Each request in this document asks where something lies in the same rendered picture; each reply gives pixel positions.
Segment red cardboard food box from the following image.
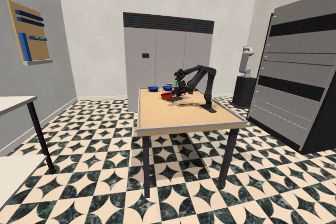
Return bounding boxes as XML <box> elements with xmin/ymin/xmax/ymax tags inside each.
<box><xmin>161</xmin><ymin>92</ymin><xmax>186</xmax><ymax>99</ymax></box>

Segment blue bowl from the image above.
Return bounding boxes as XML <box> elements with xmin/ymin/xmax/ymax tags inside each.
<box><xmin>148</xmin><ymin>87</ymin><xmax>159</xmax><ymax>92</ymax></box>
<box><xmin>163</xmin><ymin>86</ymin><xmax>173</xmax><ymax>91</ymax></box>

